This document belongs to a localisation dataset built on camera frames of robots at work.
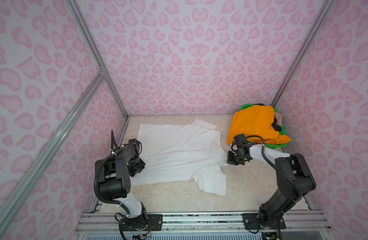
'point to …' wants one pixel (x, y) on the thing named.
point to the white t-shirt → (173, 153)
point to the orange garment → (256, 120)
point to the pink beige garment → (278, 116)
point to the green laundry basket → (282, 132)
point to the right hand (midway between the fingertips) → (227, 160)
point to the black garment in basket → (276, 127)
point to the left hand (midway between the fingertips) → (140, 170)
